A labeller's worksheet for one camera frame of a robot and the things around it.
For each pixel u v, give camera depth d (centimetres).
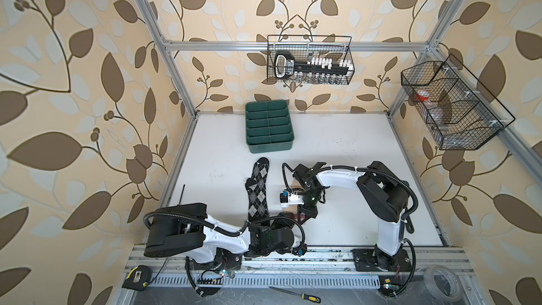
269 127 106
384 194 50
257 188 91
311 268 74
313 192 76
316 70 83
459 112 73
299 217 81
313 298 67
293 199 79
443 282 70
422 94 81
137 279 68
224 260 74
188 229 48
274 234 62
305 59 80
